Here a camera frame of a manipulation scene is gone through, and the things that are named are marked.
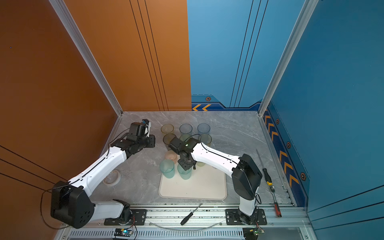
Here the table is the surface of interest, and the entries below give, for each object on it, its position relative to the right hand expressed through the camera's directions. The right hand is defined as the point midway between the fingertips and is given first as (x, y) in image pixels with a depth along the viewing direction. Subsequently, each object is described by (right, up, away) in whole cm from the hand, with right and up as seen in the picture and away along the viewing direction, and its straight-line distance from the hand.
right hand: (187, 163), depth 82 cm
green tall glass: (-1, +15, -6) cm, 16 cm away
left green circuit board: (-30, -30, -11) cm, 44 cm away
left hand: (-19, +14, +3) cm, 24 cm away
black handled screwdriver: (+2, -24, -8) cm, 25 cm away
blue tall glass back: (+10, +19, +15) cm, 26 cm away
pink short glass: (-11, +3, +9) cm, 14 cm away
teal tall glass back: (-2, -8, +4) cm, 9 cm away
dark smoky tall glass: (-12, +14, +9) cm, 21 cm away
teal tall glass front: (-12, -4, +4) cm, 14 cm away
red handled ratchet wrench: (+46, -22, -7) cm, 52 cm away
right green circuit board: (+30, -30, -13) cm, 44 cm away
